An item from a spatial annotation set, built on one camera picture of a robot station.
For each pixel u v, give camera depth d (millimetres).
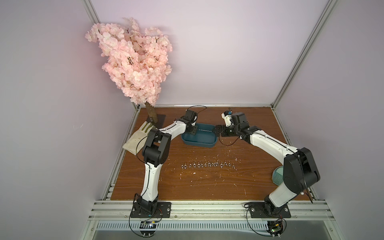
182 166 875
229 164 875
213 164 876
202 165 875
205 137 1058
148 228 719
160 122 1103
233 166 875
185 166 875
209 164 875
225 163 885
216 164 879
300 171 449
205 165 875
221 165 875
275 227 700
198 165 875
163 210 729
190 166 873
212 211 743
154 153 568
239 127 685
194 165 875
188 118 831
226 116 799
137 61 652
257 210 726
